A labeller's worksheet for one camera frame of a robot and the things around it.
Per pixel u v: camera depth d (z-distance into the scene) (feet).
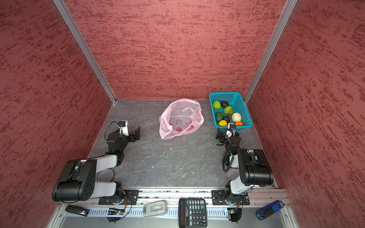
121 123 2.52
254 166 1.50
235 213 2.33
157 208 2.26
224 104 3.74
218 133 3.25
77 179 1.43
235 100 3.75
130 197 2.43
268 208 2.30
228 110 3.49
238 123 3.36
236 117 3.39
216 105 3.63
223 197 2.42
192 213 2.24
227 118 3.37
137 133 2.74
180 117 3.59
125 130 2.58
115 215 2.37
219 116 3.39
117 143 2.20
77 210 2.26
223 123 3.29
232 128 2.53
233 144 2.24
